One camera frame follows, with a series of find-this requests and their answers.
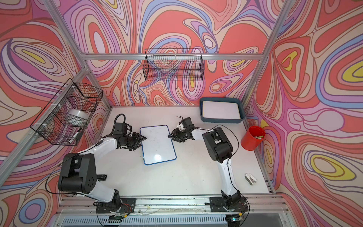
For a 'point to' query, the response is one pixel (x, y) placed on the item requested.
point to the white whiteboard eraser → (250, 179)
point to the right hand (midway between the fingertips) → (169, 141)
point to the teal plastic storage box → (214, 120)
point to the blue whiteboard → (158, 147)
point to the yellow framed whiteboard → (223, 109)
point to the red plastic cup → (252, 138)
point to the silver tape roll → (79, 113)
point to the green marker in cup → (259, 137)
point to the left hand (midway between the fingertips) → (146, 140)
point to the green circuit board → (115, 219)
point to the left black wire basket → (62, 117)
